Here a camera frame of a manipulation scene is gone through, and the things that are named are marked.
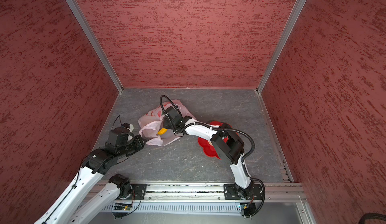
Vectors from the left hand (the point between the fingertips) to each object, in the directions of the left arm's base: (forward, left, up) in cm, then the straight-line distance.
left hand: (147, 143), depth 75 cm
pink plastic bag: (+7, -2, +8) cm, 11 cm away
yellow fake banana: (+10, -5, -4) cm, 12 cm away
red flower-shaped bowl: (+3, -33, -15) cm, 37 cm away
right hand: (+15, -6, -6) cm, 17 cm away
